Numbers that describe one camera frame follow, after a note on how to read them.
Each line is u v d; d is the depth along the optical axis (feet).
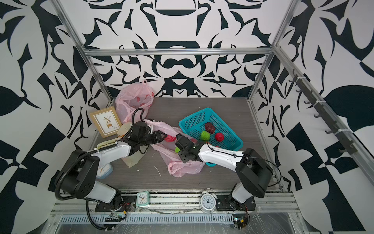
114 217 2.23
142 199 2.44
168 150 2.79
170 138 3.00
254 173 1.43
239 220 2.34
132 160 2.83
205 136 3.07
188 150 2.12
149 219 2.55
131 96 3.59
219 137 3.07
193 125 3.35
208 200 2.35
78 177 1.44
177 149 2.86
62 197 1.36
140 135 2.34
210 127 3.24
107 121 3.09
